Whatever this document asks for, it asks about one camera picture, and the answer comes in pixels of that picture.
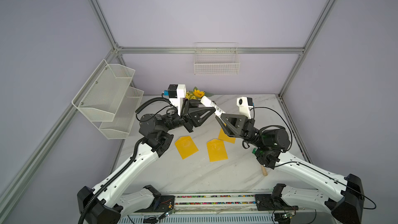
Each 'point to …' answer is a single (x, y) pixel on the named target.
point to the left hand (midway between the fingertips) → (213, 110)
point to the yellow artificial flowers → (196, 94)
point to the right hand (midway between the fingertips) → (219, 120)
